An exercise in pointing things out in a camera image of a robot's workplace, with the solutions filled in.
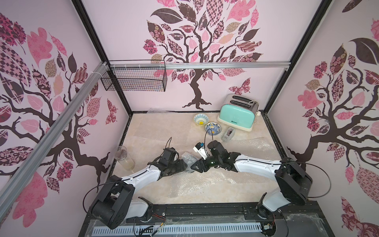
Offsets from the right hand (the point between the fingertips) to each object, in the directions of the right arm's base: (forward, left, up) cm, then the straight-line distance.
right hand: (194, 164), depth 80 cm
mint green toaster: (+35, -32, +6) cm, 48 cm away
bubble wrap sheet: (-12, -22, +22) cm, 34 cm away
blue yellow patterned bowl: (+33, -15, -9) cm, 37 cm away
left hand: (+1, +6, -9) cm, 10 cm away
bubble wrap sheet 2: (+16, -43, -10) cm, 47 cm away
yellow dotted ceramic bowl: (+42, -7, -9) cm, 43 cm away
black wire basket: (+52, +30, +24) cm, 65 cm away
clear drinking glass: (+4, +40, +5) cm, 40 cm away
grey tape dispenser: (+26, -25, -8) cm, 37 cm away
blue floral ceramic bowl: (+5, +3, -5) cm, 8 cm away
